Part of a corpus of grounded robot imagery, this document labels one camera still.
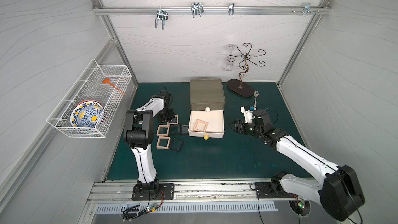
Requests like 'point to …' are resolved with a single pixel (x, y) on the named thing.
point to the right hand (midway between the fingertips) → (232, 123)
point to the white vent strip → (185, 207)
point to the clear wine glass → (229, 64)
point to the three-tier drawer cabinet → (207, 101)
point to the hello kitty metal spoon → (256, 94)
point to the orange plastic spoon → (108, 81)
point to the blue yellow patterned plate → (88, 113)
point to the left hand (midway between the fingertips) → (169, 120)
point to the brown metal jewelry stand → (237, 85)
